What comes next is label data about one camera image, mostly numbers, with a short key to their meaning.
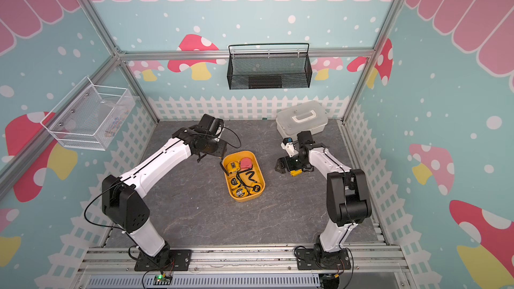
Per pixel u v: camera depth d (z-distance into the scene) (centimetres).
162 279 73
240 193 88
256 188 90
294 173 97
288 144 85
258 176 94
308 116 106
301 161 79
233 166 97
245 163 100
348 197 47
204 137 61
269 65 94
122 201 45
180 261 75
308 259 74
